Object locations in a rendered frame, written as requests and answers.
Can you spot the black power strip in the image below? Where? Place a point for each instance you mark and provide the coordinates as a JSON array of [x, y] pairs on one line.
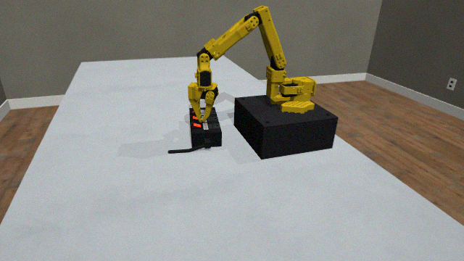
[[203, 135]]

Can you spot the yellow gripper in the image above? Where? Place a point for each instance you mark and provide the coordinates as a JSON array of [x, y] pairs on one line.
[[209, 94]]

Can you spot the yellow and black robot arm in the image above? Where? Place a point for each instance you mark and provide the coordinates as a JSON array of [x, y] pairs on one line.
[[295, 92]]

